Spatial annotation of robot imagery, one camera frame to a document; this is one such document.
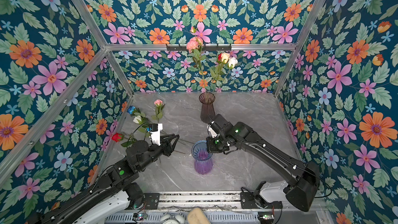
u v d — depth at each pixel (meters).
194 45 0.80
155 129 0.61
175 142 0.68
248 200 0.73
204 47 0.87
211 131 0.66
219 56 0.82
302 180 0.39
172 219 0.65
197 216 0.66
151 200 0.74
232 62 0.78
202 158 0.80
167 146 0.61
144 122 1.01
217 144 0.61
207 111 1.09
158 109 1.07
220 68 0.84
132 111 1.04
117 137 0.92
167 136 0.69
